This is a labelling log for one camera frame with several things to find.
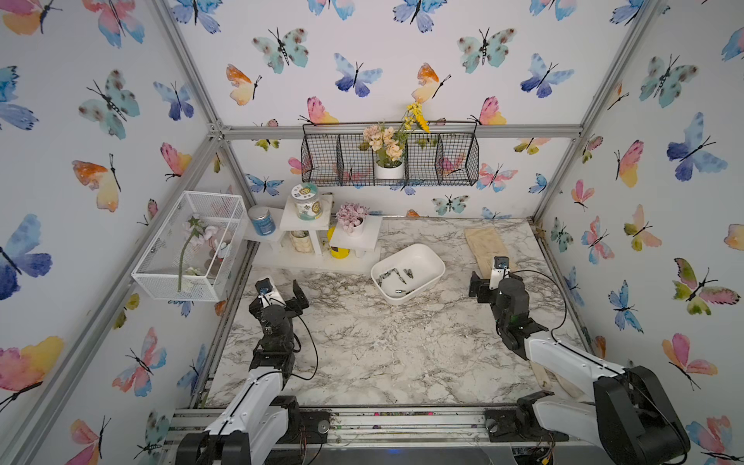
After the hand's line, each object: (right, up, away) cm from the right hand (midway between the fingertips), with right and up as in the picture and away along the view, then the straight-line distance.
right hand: (494, 269), depth 86 cm
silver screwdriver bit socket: (-23, -2, +18) cm, 30 cm away
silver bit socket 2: (-27, -8, +13) cm, 31 cm away
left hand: (-61, -4, -3) cm, 61 cm away
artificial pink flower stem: (-79, +10, -11) cm, 81 cm away
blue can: (-70, +15, +3) cm, 71 cm away
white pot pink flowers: (-42, +15, +1) cm, 45 cm away
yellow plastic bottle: (-49, +5, +17) cm, 52 cm away
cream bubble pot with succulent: (-62, +9, +18) cm, 65 cm away
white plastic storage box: (-16, 0, +18) cm, 25 cm away
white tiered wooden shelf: (-57, +7, +18) cm, 60 cm away
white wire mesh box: (-80, +5, -15) cm, 81 cm away
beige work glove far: (+7, +8, +26) cm, 28 cm away
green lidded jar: (-54, +19, -1) cm, 57 cm away
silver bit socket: (-32, -3, +16) cm, 36 cm away
